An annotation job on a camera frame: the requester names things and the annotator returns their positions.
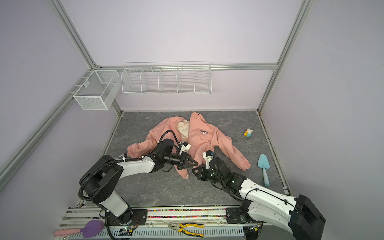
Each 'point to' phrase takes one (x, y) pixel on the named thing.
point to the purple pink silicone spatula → (92, 229)
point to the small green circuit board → (125, 231)
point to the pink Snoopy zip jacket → (200, 136)
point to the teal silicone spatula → (263, 162)
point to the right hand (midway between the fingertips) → (192, 172)
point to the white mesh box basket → (97, 89)
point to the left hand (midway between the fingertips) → (197, 167)
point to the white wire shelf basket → (166, 78)
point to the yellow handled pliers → (178, 226)
